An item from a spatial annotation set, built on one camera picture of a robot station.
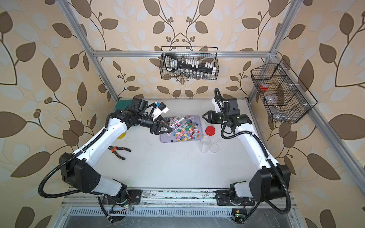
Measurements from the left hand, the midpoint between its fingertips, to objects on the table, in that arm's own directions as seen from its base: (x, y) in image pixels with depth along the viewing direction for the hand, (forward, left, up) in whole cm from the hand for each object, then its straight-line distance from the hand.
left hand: (168, 126), depth 71 cm
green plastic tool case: (+36, +42, -23) cm, 60 cm away
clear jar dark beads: (+2, -4, +2) cm, 5 cm away
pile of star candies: (+13, -8, -26) cm, 30 cm away
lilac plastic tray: (+8, +6, -26) cm, 28 cm away
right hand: (+10, -21, -4) cm, 23 cm away
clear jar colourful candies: (+7, -22, -29) cm, 37 cm away
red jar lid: (+13, -26, -25) cm, 38 cm away
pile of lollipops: (+11, -15, -27) cm, 33 cm away
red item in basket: (+23, -54, +7) cm, 59 cm away
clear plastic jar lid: (+1, -28, -28) cm, 39 cm away
